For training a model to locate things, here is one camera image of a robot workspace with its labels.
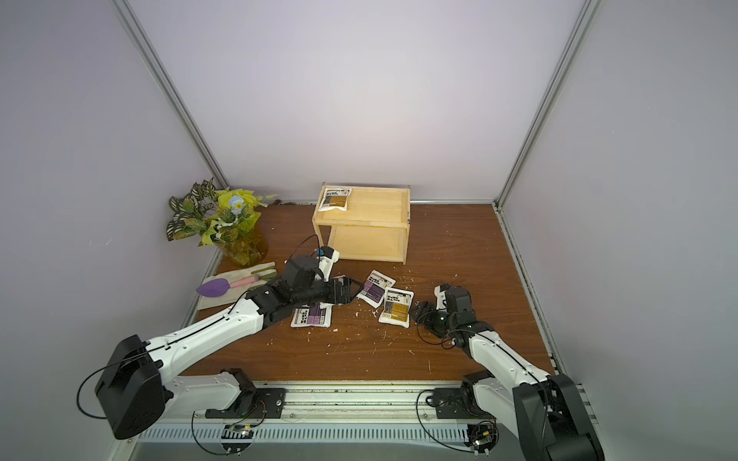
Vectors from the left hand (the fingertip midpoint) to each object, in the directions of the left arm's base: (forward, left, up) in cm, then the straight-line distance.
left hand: (357, 287), depth 77 cm
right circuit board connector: (-32, -32, -18) cm, 48 cm away
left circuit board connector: (-33, +30, -20) cm, 49 cm away
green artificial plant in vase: (+22, +43, +3) cm, 49 cm away
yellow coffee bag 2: (+30, +9, +6) cm, 31 cm away
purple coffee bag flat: (-1, +13, -16) cm, 21 cm away
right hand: (-1, -17, -12) cm, 21 cm away
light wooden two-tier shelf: (+19, -4, +3) cm, 20 cm away
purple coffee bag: (+8, -4, -16) cm, 18 cm away
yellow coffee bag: (+1, -12, -14) cm, 18 cm away
